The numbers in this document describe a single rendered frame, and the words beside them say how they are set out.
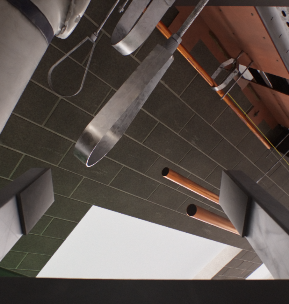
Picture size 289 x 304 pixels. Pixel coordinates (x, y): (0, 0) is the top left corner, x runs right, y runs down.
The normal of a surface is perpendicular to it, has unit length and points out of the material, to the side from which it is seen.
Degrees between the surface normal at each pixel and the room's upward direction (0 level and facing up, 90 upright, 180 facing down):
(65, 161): 90
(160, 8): 90
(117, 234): 90
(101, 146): 51
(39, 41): 75
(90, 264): 90
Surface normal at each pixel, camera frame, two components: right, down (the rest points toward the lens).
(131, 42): -0.09, 0.87
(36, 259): 0.36, 0.52
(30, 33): 0.86, 0.33
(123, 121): -0.34, 0.35
